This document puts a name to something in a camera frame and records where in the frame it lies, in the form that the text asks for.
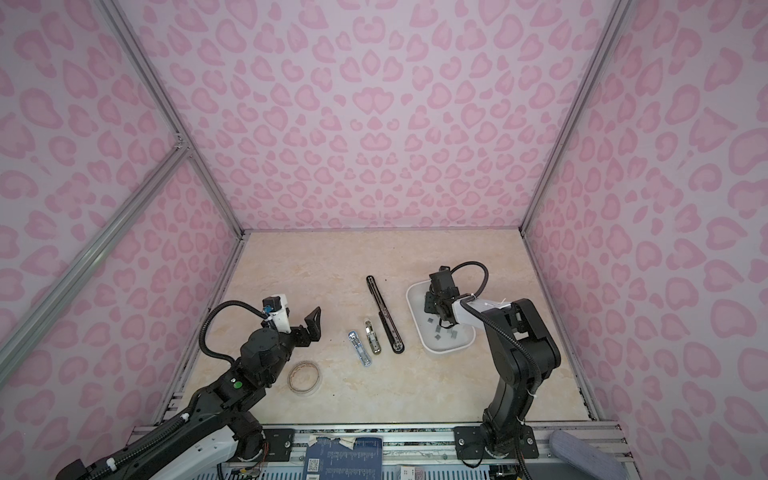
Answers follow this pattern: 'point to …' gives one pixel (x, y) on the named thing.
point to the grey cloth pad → (586, 457)
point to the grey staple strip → (437, 337)
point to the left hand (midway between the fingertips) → (306, 305)
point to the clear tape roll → (304, 378)
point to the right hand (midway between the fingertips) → (435, 298)
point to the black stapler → (387, 322)
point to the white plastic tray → (452, 339)
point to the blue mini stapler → (361, 351)
